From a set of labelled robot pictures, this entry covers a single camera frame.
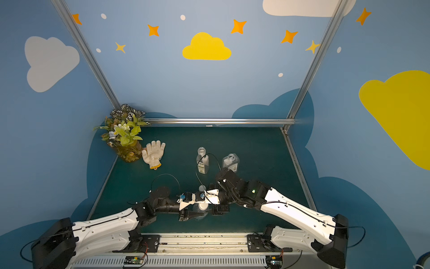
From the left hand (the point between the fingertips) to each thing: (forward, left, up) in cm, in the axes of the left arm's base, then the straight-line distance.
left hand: (203, 203), depth 73 cm
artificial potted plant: (+36, +46, +9) cm, 59 cm away
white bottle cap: (-3, 0, +4) cm, 5 cm away
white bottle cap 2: (+13, +2, -13) cm, 19 cm away
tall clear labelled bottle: (+22, +2, -5) cm, 23 cm away
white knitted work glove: (+35, +35, -13) cm, 51 cm away
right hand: (+1, -3, +6) cm, 6 cm away
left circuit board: (-20, +30, -15) cm, 39 cm away
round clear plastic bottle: (-4, +2, 0) cm, 5 cm away
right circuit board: (-20, -32, -15) cm, 40 cm away
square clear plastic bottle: (+25, -14, -4) cm, 28 cm away
